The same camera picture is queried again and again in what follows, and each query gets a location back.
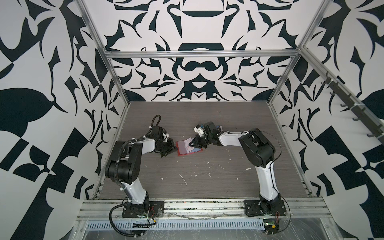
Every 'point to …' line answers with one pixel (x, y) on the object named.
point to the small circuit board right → (271, 226)
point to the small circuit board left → (136, 225)
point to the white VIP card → (188, 148)
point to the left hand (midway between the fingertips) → (177, 146)
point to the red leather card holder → (181, 149)
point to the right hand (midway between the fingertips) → (188, 143)
